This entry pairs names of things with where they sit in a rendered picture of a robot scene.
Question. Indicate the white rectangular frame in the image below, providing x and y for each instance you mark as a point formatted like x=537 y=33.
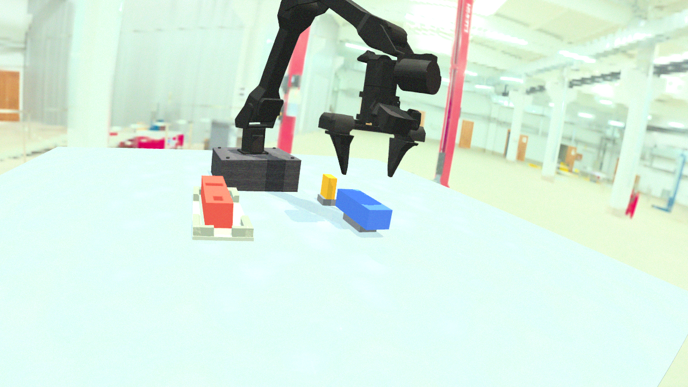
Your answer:
x=354 y=224

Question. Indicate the yellow rectangular block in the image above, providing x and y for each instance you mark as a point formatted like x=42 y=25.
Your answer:
x=328 y=186

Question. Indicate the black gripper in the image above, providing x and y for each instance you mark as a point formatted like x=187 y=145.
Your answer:
x=338 y=127

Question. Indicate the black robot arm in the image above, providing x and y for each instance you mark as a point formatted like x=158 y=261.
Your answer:
x=412 y=72

